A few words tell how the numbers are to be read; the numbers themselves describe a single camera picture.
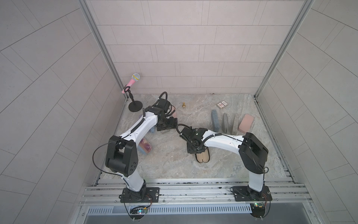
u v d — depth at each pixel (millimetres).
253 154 467
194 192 724
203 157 833
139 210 654
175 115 970
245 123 980
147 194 697
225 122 942
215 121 958
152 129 910
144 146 851
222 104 1090
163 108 688
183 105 1086
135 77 916
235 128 911
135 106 1078
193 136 630
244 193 706
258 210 677
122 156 440
